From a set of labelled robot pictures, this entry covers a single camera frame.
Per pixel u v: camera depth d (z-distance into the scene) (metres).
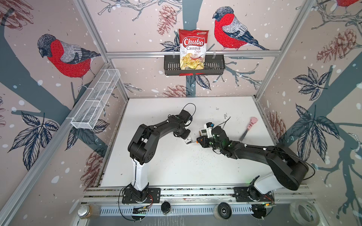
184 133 0.84
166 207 0.62
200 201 0.73
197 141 0.86
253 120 1.04
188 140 0.95
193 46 0.83
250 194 0.66
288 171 0.43
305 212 0.70
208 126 0.80
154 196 0.73
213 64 0.95
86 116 0.71
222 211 0.60
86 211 0.61
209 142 0.76
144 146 0.51
